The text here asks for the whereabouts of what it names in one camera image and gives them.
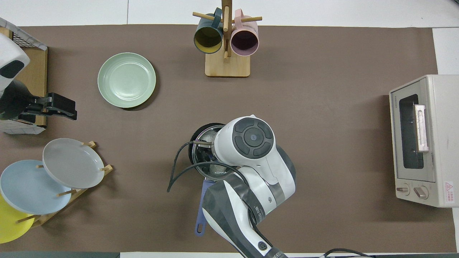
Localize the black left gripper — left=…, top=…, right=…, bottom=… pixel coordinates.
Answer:
left=0, top=81, right=78, bottom=124

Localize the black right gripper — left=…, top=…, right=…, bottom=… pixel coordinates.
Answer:
left=198, top=147, right=218, bottom=164

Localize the glass lid blue knob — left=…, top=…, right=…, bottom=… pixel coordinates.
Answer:
left=192, top=129, right=233, bottom=180

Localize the grey plate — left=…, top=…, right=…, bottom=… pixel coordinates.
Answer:
left=42, top=138, right=105, bottom=189

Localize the light green plate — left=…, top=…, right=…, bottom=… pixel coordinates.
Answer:
left=98, top=52, right=157, bottom=109

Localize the wooden plate rack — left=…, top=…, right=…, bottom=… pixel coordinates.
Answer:
left=16, top=141, right=114, bottom=228

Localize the light blue plate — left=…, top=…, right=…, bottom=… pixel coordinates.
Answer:
left=0, top=159, right=72, bottom=215

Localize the yellow plate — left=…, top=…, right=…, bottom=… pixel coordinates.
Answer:
left=0, top=193, right=35, bottom=244

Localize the patterned plastic bag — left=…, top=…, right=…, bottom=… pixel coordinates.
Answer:
left=0, top=119, right=46, bottom=135

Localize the dark blue saucepan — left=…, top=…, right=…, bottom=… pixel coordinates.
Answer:
left=188, top=123, right=227, bottom=237

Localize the wooden mug tree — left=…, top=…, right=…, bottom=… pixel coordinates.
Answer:
left=193, top=0, right=263, bottom=78

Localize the dark teal mug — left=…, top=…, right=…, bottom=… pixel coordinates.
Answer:
left=194, top=8, right=223, bottom=54

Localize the brown table mat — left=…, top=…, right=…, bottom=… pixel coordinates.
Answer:
left=0, top=24, right=458, bottom=253

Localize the pink mug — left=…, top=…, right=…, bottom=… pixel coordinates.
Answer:
left=231, top=9, right=259, bottom=57

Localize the white toaster oven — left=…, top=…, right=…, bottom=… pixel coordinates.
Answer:
left=389, top=75, right=459, bottom=208

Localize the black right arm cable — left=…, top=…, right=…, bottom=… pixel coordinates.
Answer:
left=167, top=141, right=259, bottom=223

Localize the black wire basket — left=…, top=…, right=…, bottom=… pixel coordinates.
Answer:
left=0, top=17, right=48, bottom=51

